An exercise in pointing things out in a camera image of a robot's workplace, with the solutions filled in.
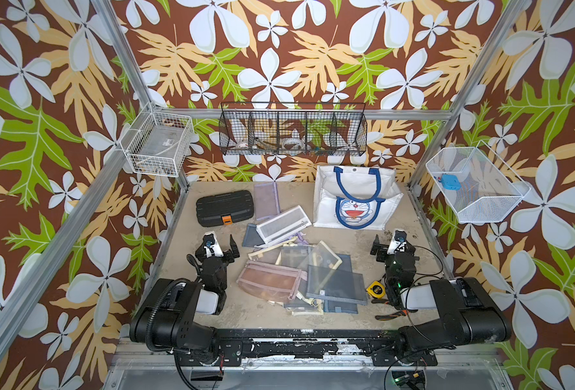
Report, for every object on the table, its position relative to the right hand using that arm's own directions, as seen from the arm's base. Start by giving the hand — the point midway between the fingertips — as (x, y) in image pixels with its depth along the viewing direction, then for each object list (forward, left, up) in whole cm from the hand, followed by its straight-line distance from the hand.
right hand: (389, 236), depth 89 cm
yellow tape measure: (-17, +7, -8) cm, 20 cm away
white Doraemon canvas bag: (+9, +14, +12) cm, 21 cm away
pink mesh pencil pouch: (-15, +44, -5) cm, 47 cm away
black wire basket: (+37, +36, +22) cm, 56 cm away
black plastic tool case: (+17, +66, -4) cm, 68 cm away
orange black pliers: (-25, +3, -10) cm, 27 cm away
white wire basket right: (+9, -27, +17) cm, 33 cm away
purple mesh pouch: (+28, +48, -10) cm, 57 cm away
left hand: (-1, +64, +2) cm, 64 cm away
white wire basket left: (+24, +85, +25) cm, 91 cm away
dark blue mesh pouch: (-23, +22, -9) cm, 33 cm away
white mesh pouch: (+12, +40, -9) cm, 43 cm away
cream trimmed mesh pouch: (-4, +37, -5) cm, 38 cm away
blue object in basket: (+14, -21, +15) cm, 29 cm away
